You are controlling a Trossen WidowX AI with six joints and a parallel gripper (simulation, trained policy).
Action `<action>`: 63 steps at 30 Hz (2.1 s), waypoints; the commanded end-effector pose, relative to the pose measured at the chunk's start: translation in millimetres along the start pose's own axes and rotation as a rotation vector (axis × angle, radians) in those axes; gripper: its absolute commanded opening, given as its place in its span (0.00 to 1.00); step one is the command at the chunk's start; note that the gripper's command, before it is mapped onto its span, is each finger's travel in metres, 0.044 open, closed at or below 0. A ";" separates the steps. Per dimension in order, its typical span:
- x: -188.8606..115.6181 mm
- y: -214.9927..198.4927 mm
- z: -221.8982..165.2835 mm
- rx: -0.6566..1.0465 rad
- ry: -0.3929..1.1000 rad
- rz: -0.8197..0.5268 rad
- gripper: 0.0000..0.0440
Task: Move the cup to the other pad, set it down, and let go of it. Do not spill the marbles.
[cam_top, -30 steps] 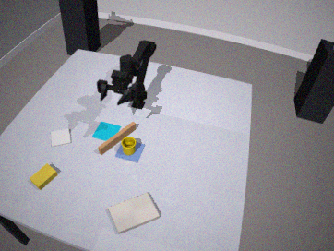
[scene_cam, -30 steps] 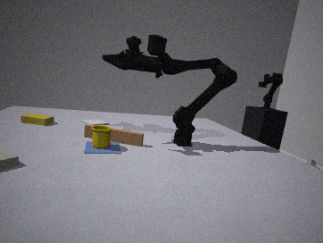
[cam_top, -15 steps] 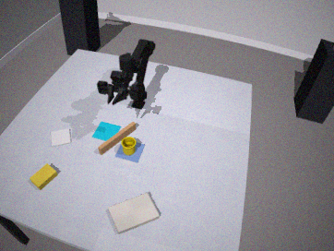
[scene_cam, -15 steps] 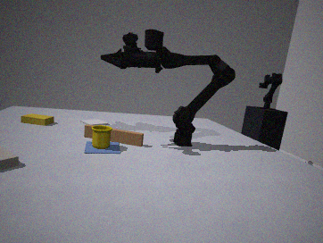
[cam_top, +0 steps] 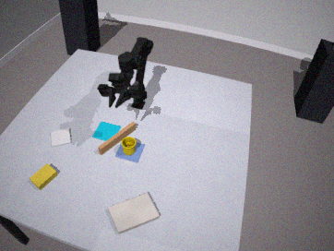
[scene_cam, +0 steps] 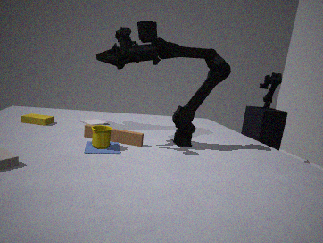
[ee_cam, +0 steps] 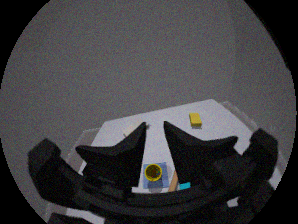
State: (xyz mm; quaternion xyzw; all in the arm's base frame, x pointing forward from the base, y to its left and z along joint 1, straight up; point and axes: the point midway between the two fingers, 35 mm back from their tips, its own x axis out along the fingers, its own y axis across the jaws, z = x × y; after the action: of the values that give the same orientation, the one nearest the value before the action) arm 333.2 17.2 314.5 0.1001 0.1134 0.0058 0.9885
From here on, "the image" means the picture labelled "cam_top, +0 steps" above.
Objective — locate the brown wooden plank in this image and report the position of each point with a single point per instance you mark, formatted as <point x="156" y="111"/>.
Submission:
<point x="111" y="142"/>

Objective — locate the yellow rectangular block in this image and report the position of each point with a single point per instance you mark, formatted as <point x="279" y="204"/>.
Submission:
<point x="44" y="176"/>

